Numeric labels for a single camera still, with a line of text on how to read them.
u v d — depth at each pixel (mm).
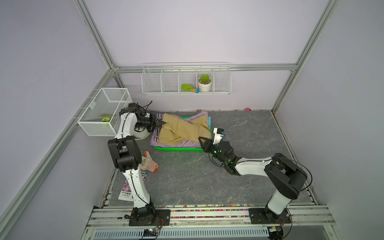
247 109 1240
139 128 767
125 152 568
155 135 912
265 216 655
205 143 786
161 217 745
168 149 935
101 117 744
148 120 829
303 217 742
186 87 992
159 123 864
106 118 743
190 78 994
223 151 666
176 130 887
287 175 477
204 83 909
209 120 999
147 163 913
